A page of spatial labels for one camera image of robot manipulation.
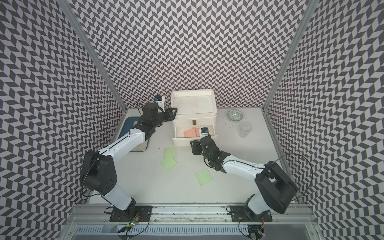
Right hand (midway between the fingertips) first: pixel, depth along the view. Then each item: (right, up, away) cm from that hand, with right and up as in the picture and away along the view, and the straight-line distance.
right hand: (194, 144), depth 85 cm
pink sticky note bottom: (+2, +7, +7) cm, 10 cm away
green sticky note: (-16, -7, +9) cm, 19 cm away
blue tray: (-49, +11, +23) cm, 55 cm away
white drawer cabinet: (+1, +21, +3) cm, 22 cm away
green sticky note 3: (+6, -19, 0) cm, 19 cm away
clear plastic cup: (+35, +9, +17) cm, 40 cm away
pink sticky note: (-3, +6, +7) cm, 9 cm away
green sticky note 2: (-16, -13, +6) cm, 22 cm away
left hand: (-11, +20, +1) cm, 22 cm away
